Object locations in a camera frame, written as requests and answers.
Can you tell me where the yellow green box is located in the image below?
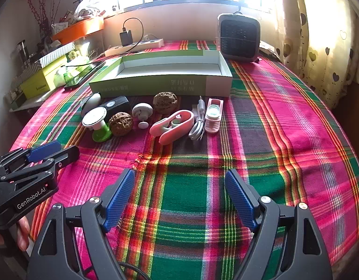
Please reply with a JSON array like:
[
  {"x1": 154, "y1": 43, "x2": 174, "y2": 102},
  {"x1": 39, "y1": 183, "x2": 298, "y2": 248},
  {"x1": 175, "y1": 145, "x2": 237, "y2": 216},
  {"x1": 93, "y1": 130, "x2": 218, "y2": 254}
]
[{"x1": 20, "y1": 55, "x2": 67, "y2": 99}]

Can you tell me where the white oval mouse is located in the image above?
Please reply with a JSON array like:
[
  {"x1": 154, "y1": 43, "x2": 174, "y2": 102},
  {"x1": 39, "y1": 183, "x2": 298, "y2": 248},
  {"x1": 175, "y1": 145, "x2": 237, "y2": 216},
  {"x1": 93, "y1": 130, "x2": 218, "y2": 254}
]
[{"x1": 81, "y1": 93, "x2": 101, "y2": 118}]

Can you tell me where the person left hand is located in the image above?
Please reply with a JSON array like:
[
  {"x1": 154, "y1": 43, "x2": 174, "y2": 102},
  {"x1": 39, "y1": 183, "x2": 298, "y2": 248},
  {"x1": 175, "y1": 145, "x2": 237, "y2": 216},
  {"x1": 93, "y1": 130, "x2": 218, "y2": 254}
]
[{"x1": 0, "y1": 217, "x2": 30, "y2": 252}]

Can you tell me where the white power strip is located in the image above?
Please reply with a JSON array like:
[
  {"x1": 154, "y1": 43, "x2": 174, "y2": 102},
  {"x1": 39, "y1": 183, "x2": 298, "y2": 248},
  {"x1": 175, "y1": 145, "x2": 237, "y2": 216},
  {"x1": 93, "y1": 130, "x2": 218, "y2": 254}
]
[{"x1": 104, "y1": 38, "x2": 164, "y2": 57}]

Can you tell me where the white cable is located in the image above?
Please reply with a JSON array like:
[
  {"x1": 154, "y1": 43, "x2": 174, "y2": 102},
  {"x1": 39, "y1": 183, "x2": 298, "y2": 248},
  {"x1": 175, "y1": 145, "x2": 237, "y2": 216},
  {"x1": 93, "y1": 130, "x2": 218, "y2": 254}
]
[{"x1": 188, "y1": 95, "x2": 207, "y2": 141}]

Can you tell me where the red branch decoration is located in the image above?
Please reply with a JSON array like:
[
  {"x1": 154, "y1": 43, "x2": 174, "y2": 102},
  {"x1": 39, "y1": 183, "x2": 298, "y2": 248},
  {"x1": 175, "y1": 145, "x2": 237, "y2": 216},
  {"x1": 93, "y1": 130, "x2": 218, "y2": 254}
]
[{"x1": 26, "y1": 0, "x2": 62, "y2": 40}]

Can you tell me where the orange tray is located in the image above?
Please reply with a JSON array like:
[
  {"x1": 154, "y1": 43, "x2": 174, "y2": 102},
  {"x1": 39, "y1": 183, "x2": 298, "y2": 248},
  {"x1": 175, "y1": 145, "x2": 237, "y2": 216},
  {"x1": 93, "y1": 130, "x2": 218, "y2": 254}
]
[{"x1": 52, "y1": 17, "x2": 104, "y2": 45}]

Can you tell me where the striped white box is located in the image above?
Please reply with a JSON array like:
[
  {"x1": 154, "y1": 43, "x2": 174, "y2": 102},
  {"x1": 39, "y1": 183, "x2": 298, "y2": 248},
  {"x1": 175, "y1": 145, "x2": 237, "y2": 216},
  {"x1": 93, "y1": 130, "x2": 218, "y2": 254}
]
[{"x1": 11, "y1": 42, "x2": 75, "y2": 91}]

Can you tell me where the black charger adapter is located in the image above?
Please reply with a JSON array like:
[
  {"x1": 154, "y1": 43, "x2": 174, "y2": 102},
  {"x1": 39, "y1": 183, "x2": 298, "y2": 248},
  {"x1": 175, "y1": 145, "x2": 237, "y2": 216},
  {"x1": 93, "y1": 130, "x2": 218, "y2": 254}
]
[{"x1": 119, "y1": 28, "x2": 133, "y2": 47}]

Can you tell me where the white mushroom hook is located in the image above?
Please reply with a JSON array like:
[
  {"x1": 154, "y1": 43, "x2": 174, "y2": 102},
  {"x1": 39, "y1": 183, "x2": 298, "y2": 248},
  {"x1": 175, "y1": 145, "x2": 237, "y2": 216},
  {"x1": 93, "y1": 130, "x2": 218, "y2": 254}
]
[{"x1": 132, "y1": 102, "x2": 154, "y2": 130}]

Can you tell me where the small dark space heater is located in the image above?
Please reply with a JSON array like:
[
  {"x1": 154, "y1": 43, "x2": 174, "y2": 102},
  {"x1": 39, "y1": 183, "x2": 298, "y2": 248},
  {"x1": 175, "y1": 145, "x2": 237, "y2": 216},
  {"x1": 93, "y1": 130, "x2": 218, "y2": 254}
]
[{"x1": 216, "y1": 12, "x2": 260, "y2": 63}]

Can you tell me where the green white cardboard box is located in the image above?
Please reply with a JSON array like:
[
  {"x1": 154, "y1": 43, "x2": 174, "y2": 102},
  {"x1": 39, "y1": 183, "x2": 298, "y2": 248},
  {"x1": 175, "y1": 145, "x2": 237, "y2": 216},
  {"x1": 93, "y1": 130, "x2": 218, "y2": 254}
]
[{"x1": 89, "y1": 50, "x2": 233, "y2": 98}]

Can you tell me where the pink small case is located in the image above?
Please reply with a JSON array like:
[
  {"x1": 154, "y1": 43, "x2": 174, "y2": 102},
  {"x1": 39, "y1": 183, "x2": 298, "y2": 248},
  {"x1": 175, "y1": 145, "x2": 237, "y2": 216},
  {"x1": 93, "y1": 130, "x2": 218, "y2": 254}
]
[{"x1": 204, "y1": 98, "x2": 224, "y2": 133}]

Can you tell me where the plaid bed cloth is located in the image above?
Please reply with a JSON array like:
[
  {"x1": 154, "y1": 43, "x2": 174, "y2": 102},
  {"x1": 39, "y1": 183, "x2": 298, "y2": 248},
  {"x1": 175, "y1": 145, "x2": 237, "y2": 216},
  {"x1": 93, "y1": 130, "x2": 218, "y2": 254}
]
[{"x1": 13, "y1": 57, "x2": 359, "y2": 279}]

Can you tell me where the pink green clip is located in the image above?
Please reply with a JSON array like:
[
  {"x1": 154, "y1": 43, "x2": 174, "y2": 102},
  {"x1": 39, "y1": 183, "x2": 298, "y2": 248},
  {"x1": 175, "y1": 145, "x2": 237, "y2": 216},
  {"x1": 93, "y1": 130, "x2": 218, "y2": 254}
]
[{"x1": 149, "y1": 110, "x2": 195, "y2": 145}]

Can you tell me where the heart pattern curtain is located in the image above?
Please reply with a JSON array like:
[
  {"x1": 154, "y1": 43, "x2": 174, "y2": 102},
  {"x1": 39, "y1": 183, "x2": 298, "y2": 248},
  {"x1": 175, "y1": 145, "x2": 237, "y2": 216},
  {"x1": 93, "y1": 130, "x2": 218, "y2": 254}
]
[{"x1": 282, "y1": 0, "x2": 359, "y2": 109}]

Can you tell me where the black rectangular device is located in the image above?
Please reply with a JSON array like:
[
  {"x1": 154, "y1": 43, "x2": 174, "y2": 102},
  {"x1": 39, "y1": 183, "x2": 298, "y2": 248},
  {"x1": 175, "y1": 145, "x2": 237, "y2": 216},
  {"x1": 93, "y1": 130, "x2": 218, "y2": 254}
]
[{"x1": 100, "y1": 96, "x2": 131, "y2": 122}]

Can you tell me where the black charger cable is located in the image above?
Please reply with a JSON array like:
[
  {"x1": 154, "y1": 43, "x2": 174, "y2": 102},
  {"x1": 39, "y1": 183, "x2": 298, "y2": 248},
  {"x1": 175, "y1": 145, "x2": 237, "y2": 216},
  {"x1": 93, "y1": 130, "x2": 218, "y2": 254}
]
[{"x1": 64, "y1": 16, "x2": 145, "y2": 68}]

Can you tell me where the brown walnut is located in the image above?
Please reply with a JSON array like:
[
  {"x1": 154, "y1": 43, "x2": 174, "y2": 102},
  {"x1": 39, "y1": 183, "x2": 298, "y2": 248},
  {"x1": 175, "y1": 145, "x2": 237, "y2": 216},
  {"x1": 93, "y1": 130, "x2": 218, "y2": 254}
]
[
  {"x1": 152, "y1": 92, "x2": 178, "y2": 114},
  {"x1": 109, "y1": 112, "x2": 133, "y2": 137}
]

